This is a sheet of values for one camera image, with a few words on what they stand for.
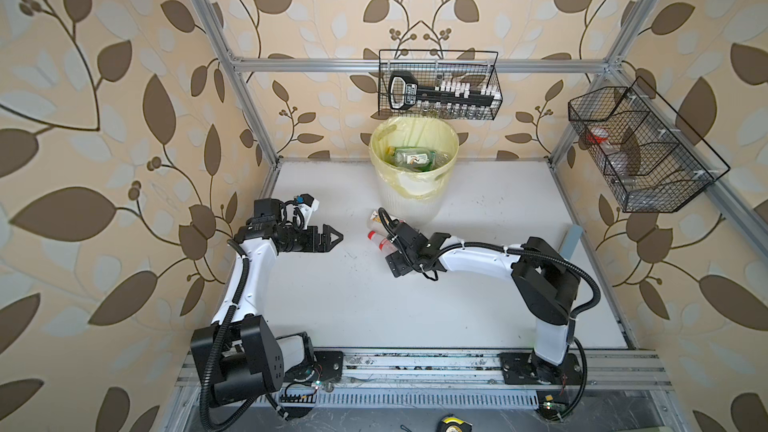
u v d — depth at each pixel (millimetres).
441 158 915
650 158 735
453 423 652
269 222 641
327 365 736
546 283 481
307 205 738
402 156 908
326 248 713
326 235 725
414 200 860
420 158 917
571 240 956
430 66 908
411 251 692
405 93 843
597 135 807
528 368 736
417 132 987
